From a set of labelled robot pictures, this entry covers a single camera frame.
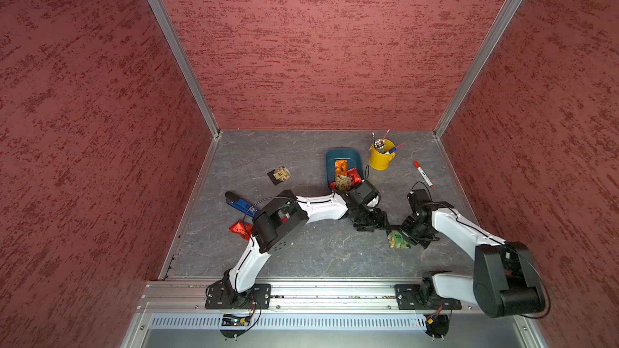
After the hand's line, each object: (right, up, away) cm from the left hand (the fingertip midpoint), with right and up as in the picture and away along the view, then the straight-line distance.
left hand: (382, 233), depth 84 cm
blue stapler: (-57, +10, +11) cm, 58 cm away
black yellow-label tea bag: (-13, +16, +13) cm, 24 cm away
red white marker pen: (+24, +19, +20) cm, 37 cm away
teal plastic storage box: (-7, +27, +22) cm, 36 cm away
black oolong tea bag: (-40, +19, +20) cm, 49 cm away
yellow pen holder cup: (+4, +26, +19) cm, 32 cm away
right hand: (+9, -4, +3) cm, 10 cm away
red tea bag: (-8, +19, +16) cm, 26 cm away
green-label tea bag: (+6, -3, +2) cm, 7 cm away
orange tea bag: (-13, +22, +21) cm, 33 cm away
